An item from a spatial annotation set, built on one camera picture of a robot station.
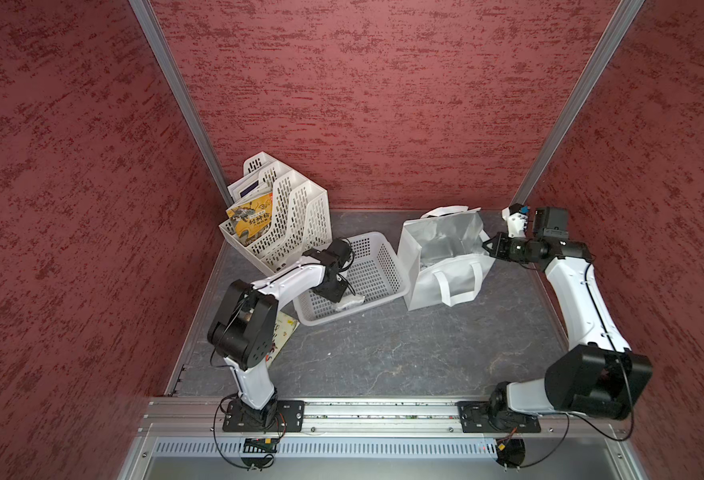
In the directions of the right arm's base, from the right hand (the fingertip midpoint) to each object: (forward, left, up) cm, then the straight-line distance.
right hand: (482, 248), depth 81 cm
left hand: (-5, +44, -17) cm, 48 cm away
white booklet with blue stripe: (+24, +70, +3) cm, 74 cm away
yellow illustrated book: (+19, +70, -5) cm, 73 cm away
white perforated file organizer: (+19, +54, -5) cm, 57 cm away
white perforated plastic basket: (+6, +30, -21) cm, 37 cm away
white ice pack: (-8, +38, -15) cm, 42 cm away
